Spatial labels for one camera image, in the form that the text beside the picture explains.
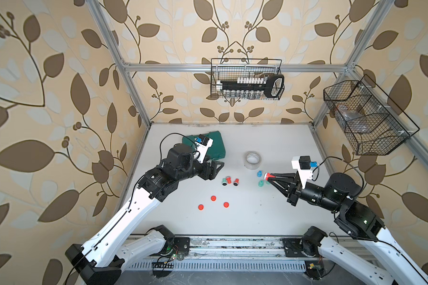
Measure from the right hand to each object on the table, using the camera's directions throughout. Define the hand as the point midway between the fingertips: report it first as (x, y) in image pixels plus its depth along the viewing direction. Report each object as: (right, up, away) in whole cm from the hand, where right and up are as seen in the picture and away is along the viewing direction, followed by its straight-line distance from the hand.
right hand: (269, 177), depth 59 cm
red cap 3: (-26, -20, +27) cm, 43 cm away
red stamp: (-8, -9, +34) cm, 37 cm away
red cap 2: (-14, -19, +28) cm, 37 cm away
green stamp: (-1, -1, -2) cm, 2 cm away
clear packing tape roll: (+2, +1, +42) cm, 42 cm away
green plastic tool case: (-18, +7, +46) cm, 50 cm away
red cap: (-20, -17, +30) cm, 40 cm away
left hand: (-19, +6, +8) cm, 21 cm away
